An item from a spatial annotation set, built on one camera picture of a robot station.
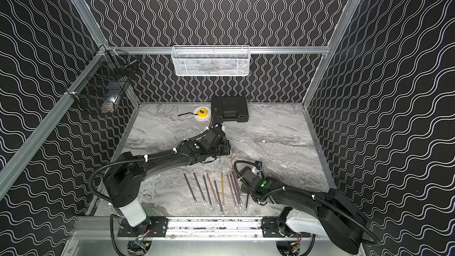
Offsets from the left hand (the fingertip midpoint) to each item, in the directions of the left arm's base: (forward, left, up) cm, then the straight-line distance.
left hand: (232, 143), depth 85 cm
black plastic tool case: (+31, +3, -8) cm, 32 cm away
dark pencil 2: (-26, -8, -13) cm, 30 cm away
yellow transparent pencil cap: (-1, -1, -14) cm, 14 cm away
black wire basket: (+25, +70, +11) cm, 76 cm away
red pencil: (-14, +10, -15) cm, 23 cm away
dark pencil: (-18, +11, -15) cm, 26 cm away
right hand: (-14, -8, -14) cm, 21 cm away
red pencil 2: (-17, -1, -15) cm, 23 cm away
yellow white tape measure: (+29, +22, -12) cm, 38 cm away
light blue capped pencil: (-21, +5, -15) cm, 26 cm away
